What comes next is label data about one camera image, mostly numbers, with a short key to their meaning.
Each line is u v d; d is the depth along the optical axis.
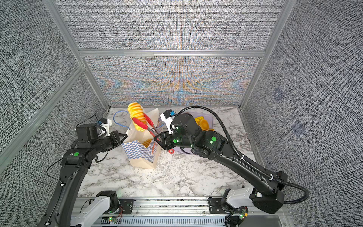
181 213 0.73
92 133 0.54
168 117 0.52
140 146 0.70
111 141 0.61
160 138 0.53
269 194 0.39
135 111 0.65
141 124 0.62
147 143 0.67
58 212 0.39
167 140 0.51
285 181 0.40
